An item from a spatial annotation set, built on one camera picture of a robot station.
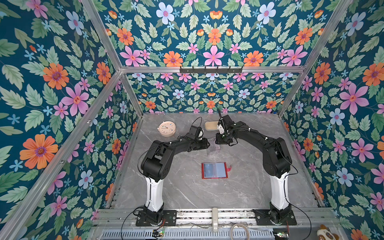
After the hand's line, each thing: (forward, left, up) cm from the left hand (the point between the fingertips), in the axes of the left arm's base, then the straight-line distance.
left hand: (210, 141), depth 96 cm
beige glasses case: (+15, -2, -3) cm, 16 cm away
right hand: (0, -5, 0) cm, 5 cm away
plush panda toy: (-52, -48, -3) cm, 71 cm away
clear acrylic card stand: (-4, -2, -3) cm, 6 cm away
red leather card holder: (-17, 0, -6) cm, 18 cm away
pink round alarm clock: (+16, +31, -4) cm, 35 cm away
